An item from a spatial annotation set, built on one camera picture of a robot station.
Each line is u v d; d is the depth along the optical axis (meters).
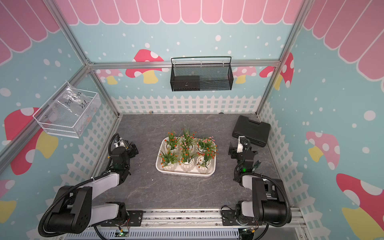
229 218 0.73
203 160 0.87
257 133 1.03
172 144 0.87
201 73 0.95
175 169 0.90
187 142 0.87
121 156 0.68
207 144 0.87
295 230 0.71
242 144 0.75
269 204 0.44
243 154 0.76
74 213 0.42
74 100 0.73
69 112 0.72
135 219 0.74
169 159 0.80
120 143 0.77
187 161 0.87
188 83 0.87
